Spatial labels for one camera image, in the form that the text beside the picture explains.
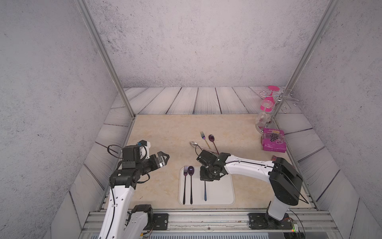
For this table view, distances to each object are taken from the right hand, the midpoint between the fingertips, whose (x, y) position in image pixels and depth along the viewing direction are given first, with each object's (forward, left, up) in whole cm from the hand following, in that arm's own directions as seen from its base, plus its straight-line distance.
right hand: (202, 179), depth 82 cm
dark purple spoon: (+6, +7, -3) cm, 10 cm away
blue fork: (-8, -1, -1) cm, 8 cm away
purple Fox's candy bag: (+15, -45, -4) cm, 48 cm away
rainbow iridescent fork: (+32, -2, -6) cm, 33 cm away
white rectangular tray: (-5, +5, -5) cm, 9 cm away
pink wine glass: (+38, -40, +22) cm, 59 cm away
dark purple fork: (+5, +10, -4) cm, 12 cm away
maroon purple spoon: (+31, -7, -4) cm, 32 cm away
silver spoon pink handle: (+25, +5, -3) cm, 26 cm away
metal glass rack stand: (+40, -48, +24) cm, 67 cm away
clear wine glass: (+37, -40, +9) cm, 55 cm away
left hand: (+4, +19, +15) cm, 25 cm away
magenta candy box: (+25, -46, +1) cm, 52 cm away
